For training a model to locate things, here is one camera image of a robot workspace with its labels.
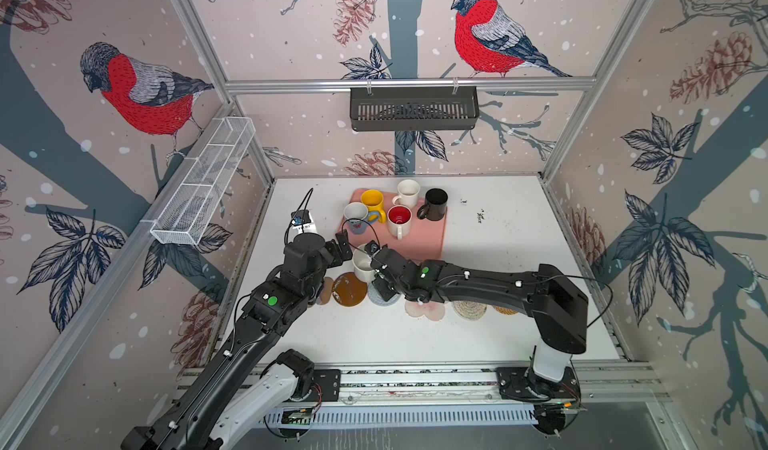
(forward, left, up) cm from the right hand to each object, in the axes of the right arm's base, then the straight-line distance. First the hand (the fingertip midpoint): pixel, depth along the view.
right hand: (375, 278), depth 83 cm
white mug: (0, +3, +5) cm, 6 cm away
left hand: (+2, +10, +19) cm, 21 cm away
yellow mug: (+32, +4, -2) cm, 32 cm away
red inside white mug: (+25, -6, -6) cm, 27 cm away
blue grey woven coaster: (-8, -2, +5) cm, 10 cm away
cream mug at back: (+36, -9, -2) cm, 37 cm away
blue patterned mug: (+26, +9, -1) cm, 28 cm away
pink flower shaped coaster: (-5, -16, -9) cm, 20 cm away
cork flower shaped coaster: (-2, +16, -9) cm, 18 cm away
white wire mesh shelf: (+10, +45, +24) cm, 52 cm away
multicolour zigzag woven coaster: (-4, -27, -9) cm, 29 cm away
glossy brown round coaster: (0, +9, -8) cm, 13 cm away
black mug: (+29, -18, -1) cm, 34 cm away
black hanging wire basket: (+58, -12, +19) cm, 62 cm away
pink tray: (+19, -15, -8) cm, 25 cm away
